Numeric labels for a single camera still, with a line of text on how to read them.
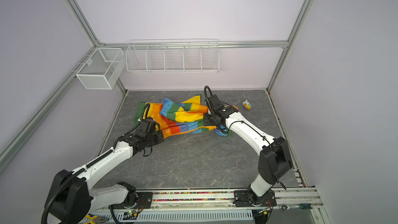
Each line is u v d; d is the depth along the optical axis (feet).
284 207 2.31
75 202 1.30
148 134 2.19
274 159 1.42
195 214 2.32
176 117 2.95
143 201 2.40
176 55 3.16
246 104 3.54
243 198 2.42
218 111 1.99
